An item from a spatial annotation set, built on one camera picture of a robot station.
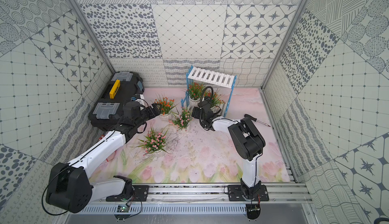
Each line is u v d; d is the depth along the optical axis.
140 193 0.73
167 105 0.95
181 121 0.84
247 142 0.51
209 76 0.90
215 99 0.93
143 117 0.71
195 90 0.97
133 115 0.63
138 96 0.73
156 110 0.75
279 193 0.76
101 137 0.92
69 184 0.40
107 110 0.85
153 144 0.76
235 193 0.73
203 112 0.76
